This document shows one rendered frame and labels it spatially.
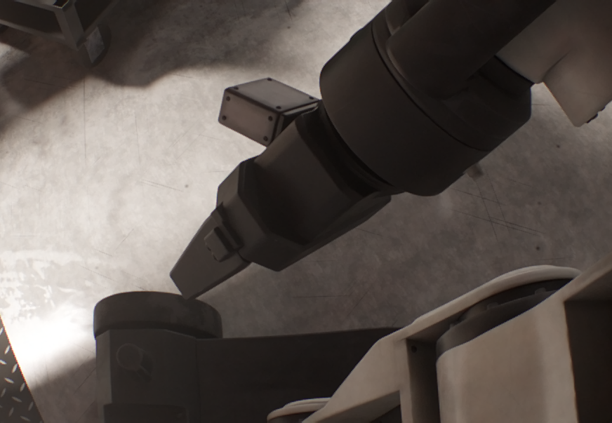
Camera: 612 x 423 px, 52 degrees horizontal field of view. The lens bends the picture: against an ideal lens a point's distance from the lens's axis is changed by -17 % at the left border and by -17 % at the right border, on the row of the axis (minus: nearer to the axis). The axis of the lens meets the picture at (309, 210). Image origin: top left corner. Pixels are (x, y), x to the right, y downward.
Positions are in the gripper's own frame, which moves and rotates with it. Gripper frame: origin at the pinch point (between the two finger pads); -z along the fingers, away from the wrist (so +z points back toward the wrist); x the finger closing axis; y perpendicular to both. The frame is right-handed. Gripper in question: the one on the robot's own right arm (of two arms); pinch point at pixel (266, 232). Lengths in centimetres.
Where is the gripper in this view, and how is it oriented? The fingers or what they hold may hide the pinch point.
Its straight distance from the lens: 43.8
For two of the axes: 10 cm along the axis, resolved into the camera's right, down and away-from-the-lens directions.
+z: 5.9, -5.2, -6.2
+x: -5.7, 2.9, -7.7
